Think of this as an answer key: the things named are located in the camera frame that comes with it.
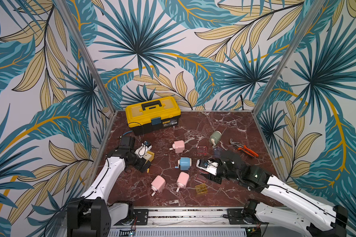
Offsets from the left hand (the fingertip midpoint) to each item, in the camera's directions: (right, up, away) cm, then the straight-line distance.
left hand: (141, 162), depth 83 cm
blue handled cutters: (-17, +15, +21) cm, 31 cm away
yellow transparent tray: (+33, -15, 0) cm, 37 cm away
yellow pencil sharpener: (+3, +3, +5) cm, 6 cm away
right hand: (+33, +1, -11) cm, 34 cm away
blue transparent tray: (+46, +4, +13) cm, 48 cm away
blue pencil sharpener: (+24, -1, +1) cm, 24 cm away
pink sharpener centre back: (+21, +8, +9) cm, 24 cm away
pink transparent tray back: (+36, +4, +15) cm, 39 cm away
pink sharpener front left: (+10, -11, -5) cm, 15 cm away
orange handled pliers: (+64, +5, +16) cm, 66 cm away
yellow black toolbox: (+4, +28, +13) cm, 31 cm away
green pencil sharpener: (+44, +13, +12) cm, 48 cm away
